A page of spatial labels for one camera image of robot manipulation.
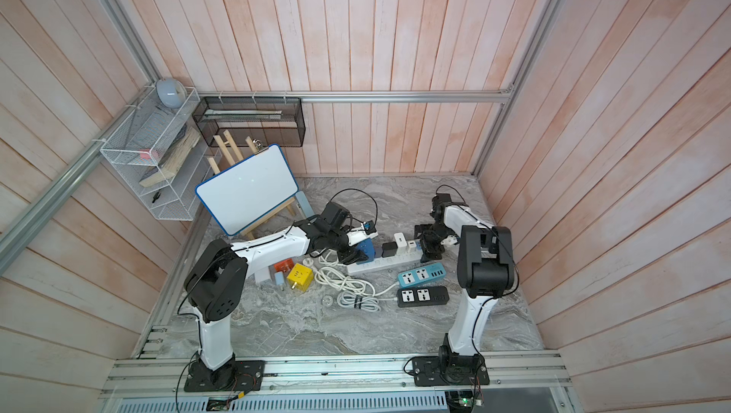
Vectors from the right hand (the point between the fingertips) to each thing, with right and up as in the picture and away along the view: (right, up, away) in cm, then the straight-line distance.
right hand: (416, 242), depth 99 cm
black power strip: (-1, -14, -13) cm, 20 cm away
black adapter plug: (-10, -1, -8) cm, 13 cm away
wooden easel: (-59, +28, -13) cm, 67 cm away
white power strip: (-13, -5, -8) cm, 16 cm away
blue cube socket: (-18, 0, -13) cm, 22 cm away
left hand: (-20, -1, -9) cm, 22 cm away
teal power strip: (0, -9, -10) cm, 14 cm away
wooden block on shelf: (-73, +25, -21) cm, 80 cm away
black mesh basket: (-60, +44, +4) cm, 75 cm away
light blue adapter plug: (-45, -10, -11) cm, 48 cm away
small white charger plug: (-7, +2, -8) cm, 11 cm away
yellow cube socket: (-38, -9, -13) cm, 41 cm away
